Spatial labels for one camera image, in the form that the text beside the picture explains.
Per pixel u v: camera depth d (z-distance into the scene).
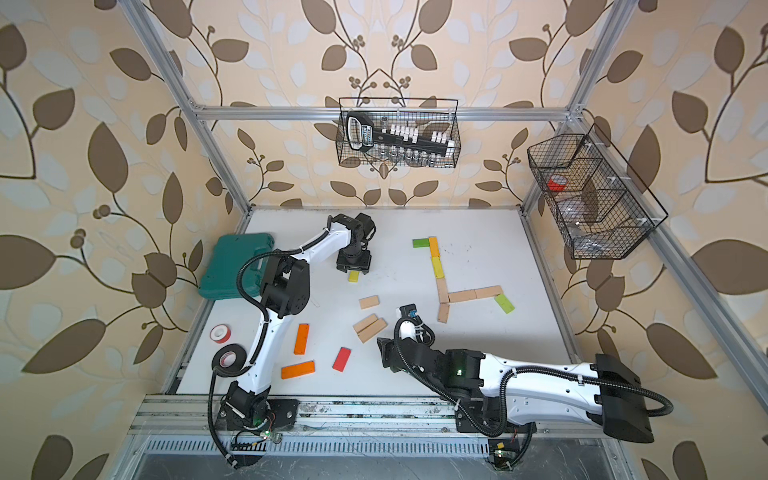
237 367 0.82
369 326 0.89
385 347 0.65
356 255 0.89
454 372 0.53
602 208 0.73
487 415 0.63
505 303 0.94
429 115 0.91
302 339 0.87
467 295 0.96
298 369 0.81
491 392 0.50
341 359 0.84
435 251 1.08
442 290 0.98
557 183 0.81
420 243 1.08
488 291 0.97
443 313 0.92
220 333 0.88
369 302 0.97
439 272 1.02
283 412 0.75
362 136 0.87
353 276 1.02
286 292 0.63
